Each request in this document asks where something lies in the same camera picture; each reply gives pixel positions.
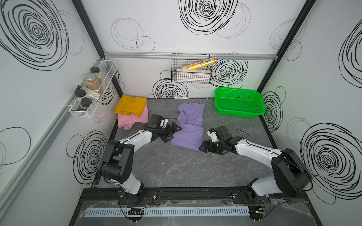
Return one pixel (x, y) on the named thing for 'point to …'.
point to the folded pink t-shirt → (127, 121)
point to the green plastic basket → (240, 102)
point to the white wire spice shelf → (108, 68)
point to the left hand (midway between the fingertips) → (177, 132)
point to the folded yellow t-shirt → (128, 105)
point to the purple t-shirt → (190, 119)
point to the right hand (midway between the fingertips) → (204, 149)
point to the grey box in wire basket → (193, 76)
